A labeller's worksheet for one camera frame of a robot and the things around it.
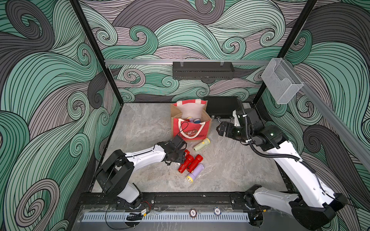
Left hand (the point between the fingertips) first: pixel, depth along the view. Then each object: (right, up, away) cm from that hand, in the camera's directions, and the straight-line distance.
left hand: (180, 156), depth 86 cm
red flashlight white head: (+4, +1, +3) cm, 5 cm away
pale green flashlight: (+15, +6, +6) cm, 18 cm away
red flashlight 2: (+11, -2, -1) cm, 11 cm away
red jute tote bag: (+7, +15, +3) cm, 16 cm away
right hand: (+21, +18, -17) cm, 32 cm away
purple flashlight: (+7, +23, +15) cm, 28 cm away
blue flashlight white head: (+12, +21, +11) cm, 27 cm away
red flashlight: (+5, -3, -1) cm, 5 cm away
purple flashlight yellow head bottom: (+6, -9, -8) cm, 14 cm away
